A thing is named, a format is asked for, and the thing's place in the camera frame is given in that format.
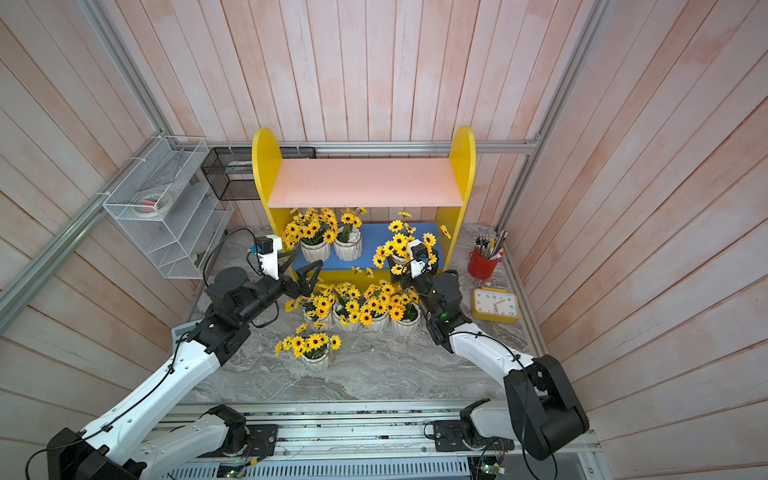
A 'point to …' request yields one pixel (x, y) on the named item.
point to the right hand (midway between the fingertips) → (403, 246)
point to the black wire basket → (230, 170)
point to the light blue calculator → (179, 333)
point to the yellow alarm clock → (495, 304)
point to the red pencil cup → (488, 251)
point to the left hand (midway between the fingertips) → (310, 262)
